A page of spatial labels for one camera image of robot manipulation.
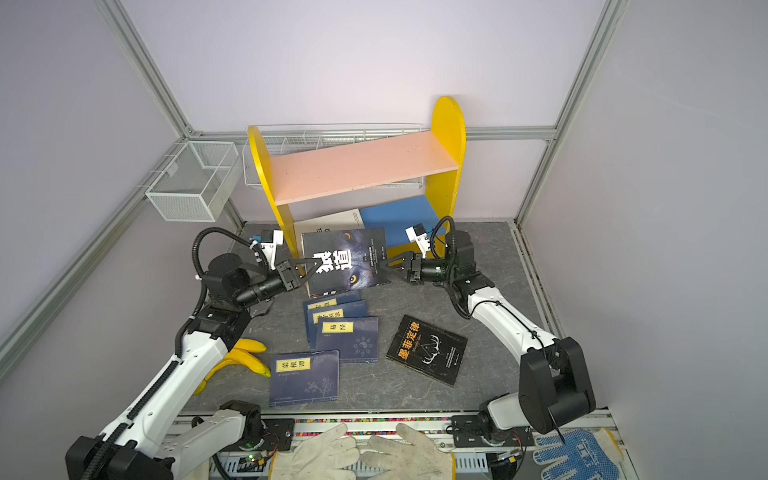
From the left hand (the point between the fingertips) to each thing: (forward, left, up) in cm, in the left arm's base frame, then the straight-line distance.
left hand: (321, 266), depth 68 cm
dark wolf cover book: (+3, -7, -2) cm, 8 cm away
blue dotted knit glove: (-38, -62, -31) cm, 79 cm away
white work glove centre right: (-36, -20, -31) cm, 52 cm away
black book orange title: (-10, -26, -30) cm, 41 cm away
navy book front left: (-15, +10, -31) cm, 36 cm away
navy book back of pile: (+8, +4, -30) cm, 31 cm away
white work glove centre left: (-34, +2, -31) cm, 46 cm away
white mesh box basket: (+45, +48, -10) cm, 67 cm away
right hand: (+1, -14, -5) cm, 15 cm away
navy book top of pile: (-5, -5, -29) cm, 30 cm away
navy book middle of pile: (+4, -1, -30) cm, 30 cm away
